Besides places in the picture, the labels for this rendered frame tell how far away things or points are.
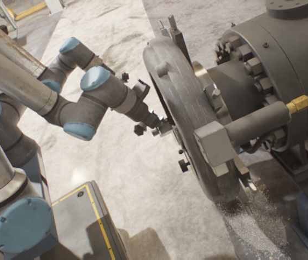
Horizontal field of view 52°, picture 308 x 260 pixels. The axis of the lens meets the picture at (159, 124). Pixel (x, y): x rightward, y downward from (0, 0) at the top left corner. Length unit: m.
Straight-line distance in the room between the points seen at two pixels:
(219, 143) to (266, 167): 1.01
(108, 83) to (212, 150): 0.36
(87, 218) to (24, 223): 0.82
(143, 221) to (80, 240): 0.46
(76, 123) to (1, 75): 0.23
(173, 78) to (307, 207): 0.77
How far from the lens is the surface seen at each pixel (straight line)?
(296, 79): 1.22
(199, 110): 1.03
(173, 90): 1.06
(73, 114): 0.95
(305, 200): 1.46
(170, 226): 1.83
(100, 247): 1.51
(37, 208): 0.87
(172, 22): 1.17
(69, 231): 1.67
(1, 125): 1.44
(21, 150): 1.49
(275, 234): 1.67
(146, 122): 1.10
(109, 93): 0.95
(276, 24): 1.32
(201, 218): 1.80
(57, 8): 8.65
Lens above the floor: 1.42
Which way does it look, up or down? 34 degrees down
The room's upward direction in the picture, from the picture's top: 25 degrees counter-clockwise
